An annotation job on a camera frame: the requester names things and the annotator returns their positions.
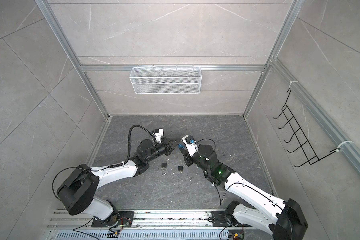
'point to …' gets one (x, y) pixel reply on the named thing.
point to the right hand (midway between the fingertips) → (183, 145)
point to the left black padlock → (164, 165)
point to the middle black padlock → (180, 169)
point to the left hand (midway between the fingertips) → (181, 137)
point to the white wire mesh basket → (165, 80)
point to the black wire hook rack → (309, 155)
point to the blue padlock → (181, 146)
